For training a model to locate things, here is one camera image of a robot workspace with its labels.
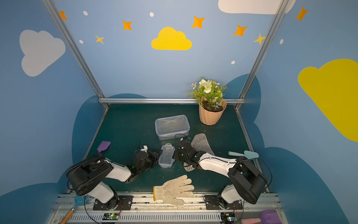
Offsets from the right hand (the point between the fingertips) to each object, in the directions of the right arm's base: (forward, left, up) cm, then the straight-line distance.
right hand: (174, 152), depth 87 cm
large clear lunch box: (+19, +3, 0) cm, 20 cm away
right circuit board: (-31, -31, -7) cm, 44 cm away
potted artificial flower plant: (+36, -25, +10) cm, 45 cm away
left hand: (0, +5, 0) cm, 5 cm away
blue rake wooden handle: (-29, +48, -3) cm, 56 cm away
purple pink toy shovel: (-29, -52, -7) cm, 60 cm away
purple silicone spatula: (+4, +50, -5) cm, 50 cm away
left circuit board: (-35, +30, -7) cm, 46 cm away
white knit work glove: (-20, 0, -6) cm, 21 cm away
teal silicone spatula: (+5, -51, -7) cm, 52 cm away
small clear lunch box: (-3, +5, -6) cm, 8 cm away
